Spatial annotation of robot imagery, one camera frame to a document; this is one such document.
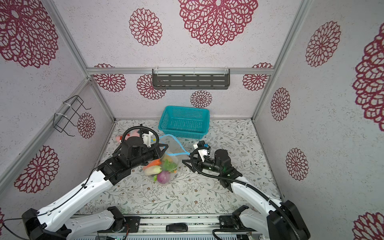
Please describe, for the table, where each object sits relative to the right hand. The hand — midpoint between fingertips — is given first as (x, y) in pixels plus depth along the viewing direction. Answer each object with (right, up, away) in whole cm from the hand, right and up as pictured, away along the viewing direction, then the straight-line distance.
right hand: (186, 156), depth 73 cm
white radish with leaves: (-9, -5, 0) cm, 10 cm away
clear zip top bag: (-6, +2, -2) cm, 6 cm away
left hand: (-8, +4, -2) cm, 10 cm away
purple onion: (-12, -12, +6) cm, 18 cm away
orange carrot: (-16, -5, +10) cm, 20 cm away
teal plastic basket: (-2, +20, +48) cm, 52 cm away
